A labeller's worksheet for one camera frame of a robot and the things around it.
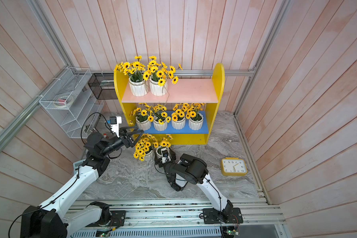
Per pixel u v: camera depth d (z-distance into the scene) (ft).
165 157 2.62
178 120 2.63
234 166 2.90
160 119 2.73
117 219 2.40
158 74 2.13
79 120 2.60
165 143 2.73
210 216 2.38
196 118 2.89
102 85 2.91
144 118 2.89
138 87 2.25
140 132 2.11
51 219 1.25
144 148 2.81
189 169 1.90
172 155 2.89
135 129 2.38
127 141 2.02
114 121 2.01
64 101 2.43
